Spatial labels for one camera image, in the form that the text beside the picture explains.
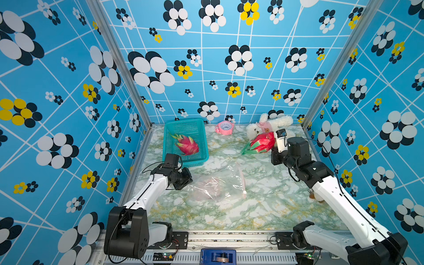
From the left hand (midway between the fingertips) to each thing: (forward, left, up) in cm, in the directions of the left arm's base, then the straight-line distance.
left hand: (195, 177), depth 86 cm
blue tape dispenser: (-34, -12, -4) cm, 36 cm away
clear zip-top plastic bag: (-1, -13, -8) cm, 16 cm away
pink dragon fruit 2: (+20, +7, +2) cm, 21 cm away
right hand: (+7, -39, +18) cm, 43 cm away
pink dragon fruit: (+5, -32, +24) cm, 40 cm away
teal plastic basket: (+38, +4, -2) cm, 39 cm away
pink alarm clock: (+41, -17, -4) cm, 44 cm away
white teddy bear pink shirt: (+37, -45, +3) cm, 58 cm away
